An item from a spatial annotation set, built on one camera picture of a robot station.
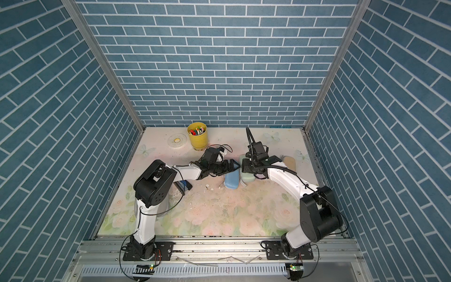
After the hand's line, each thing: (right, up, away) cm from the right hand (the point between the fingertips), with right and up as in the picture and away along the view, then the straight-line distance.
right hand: (247, 166), depth 89 cm
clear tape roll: (-45, +14, +26) cm, 53 cm away
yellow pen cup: (-28, +17, +11) cm, 34 cm away
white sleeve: (-8, -7, +3) cm, 11 cm away
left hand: (-4, -3, +6) cm, 8 cm away
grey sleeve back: (0, -7, +4) cm, 8 cm away
